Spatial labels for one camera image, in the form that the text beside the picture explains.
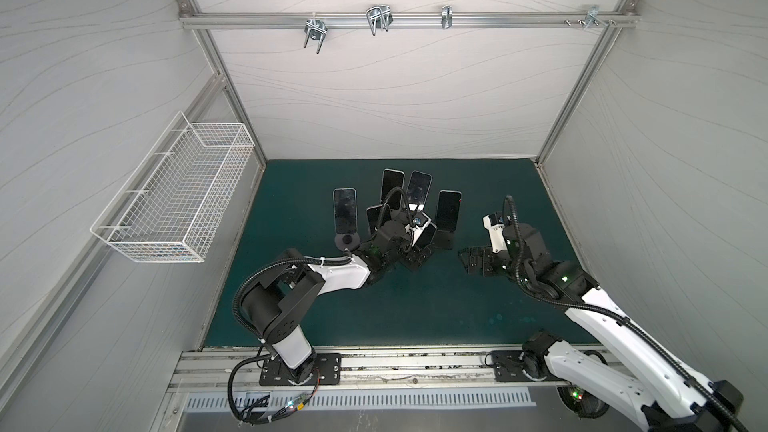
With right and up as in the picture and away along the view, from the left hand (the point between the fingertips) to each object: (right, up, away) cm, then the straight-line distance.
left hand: (427, 230), depth 87 cm
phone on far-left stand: (-25, +6, +4) cm, 26 cm away
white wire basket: (-62, +9, -19) cm, 65 cm away
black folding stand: (+7, -5, +13) cm, 16 cm away
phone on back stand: (-10, +16, +8) cm, 21 cm away
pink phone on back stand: (-1, +13, +10) cm, 17 cm away
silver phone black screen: (-1, 0, -11) cm, 11 cm away
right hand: (+12, -2, -11) cm, 17 cm away
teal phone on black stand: (+7, +8, +3) cm, 11 cm away
